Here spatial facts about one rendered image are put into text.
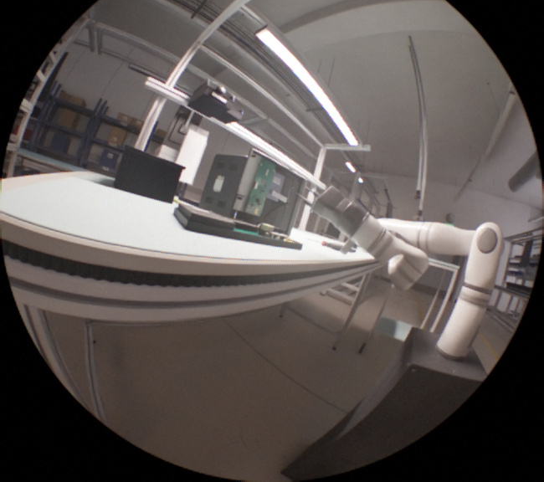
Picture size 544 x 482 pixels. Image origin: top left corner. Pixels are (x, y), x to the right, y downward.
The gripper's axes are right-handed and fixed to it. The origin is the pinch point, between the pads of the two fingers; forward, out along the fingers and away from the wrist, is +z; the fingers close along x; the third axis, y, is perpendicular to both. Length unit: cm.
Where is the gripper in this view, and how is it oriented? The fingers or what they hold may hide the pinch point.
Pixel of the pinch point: (300, 189)
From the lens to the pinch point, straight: 50.1
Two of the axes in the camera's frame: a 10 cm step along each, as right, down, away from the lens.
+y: 1.0, -6.1, -7.8
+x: -7.0, 5.1, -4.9
